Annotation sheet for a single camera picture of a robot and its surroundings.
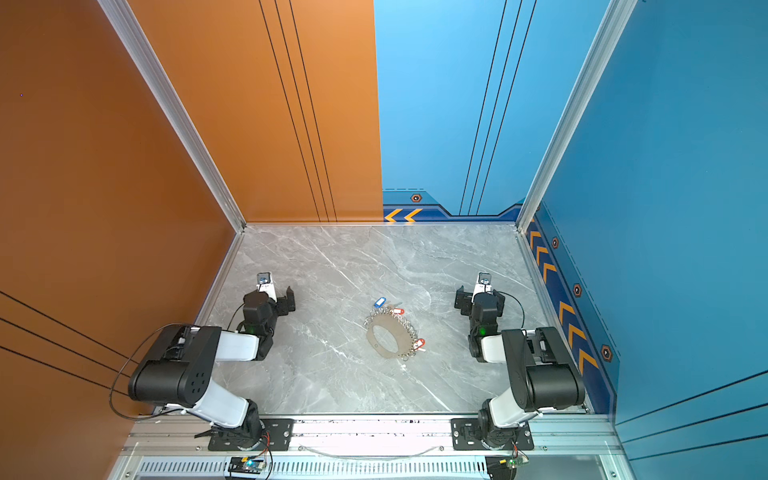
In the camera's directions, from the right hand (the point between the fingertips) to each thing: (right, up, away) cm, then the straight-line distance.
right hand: (476, 288), depth 94 cm
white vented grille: (-43, -39, -24) cm, 63 cm away
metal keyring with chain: (-23, -14, -2) cm, 27 cm away
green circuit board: (-62, -39, -23) cm, 77 cm away
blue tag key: (-31, -5, +5) cm, 31 cm away
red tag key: (-24, -8, +2) cm, 25 cm away
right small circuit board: (+2, -38, -24) cm, 45 cm away
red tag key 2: (-19, -16, -5) cm, 25 cm away
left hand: (-64, +1, 0) cm, 64 cm away
